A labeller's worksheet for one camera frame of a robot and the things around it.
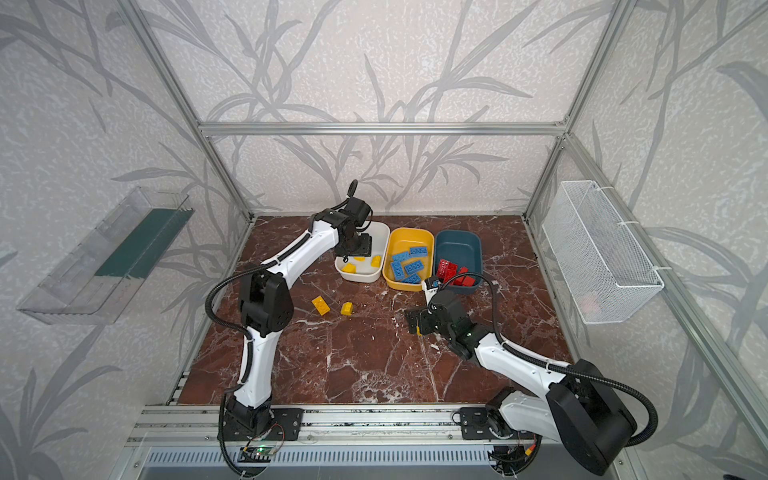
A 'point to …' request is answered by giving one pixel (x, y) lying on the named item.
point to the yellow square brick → (360, 258)
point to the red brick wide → (446, 270)
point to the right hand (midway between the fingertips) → (420, 299)
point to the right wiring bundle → (513, 459)
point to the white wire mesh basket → (603, 270)
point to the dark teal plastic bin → (463, 248)
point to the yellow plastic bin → (400, 240)
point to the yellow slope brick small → (347, 308)
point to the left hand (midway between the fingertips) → (365, 242)
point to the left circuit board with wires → (262, 448)
